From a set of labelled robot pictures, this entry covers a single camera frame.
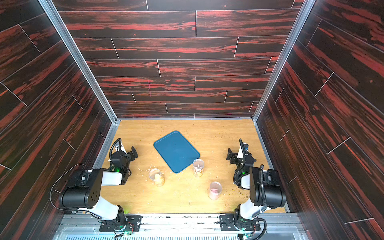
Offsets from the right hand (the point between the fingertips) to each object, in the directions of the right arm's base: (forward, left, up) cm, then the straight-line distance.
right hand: (240, 149), depth 93 cm
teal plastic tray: (+2, +41, -6) cm, 42 cm away
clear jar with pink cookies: (-24, +17, -4) cm, 30 cm away
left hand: (-3, +72, +1) cm, 72 cm away
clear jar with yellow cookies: (-20, +50, -2) cm, 53 cm away
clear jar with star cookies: (-12, +26, 0) cm, 29 cm away
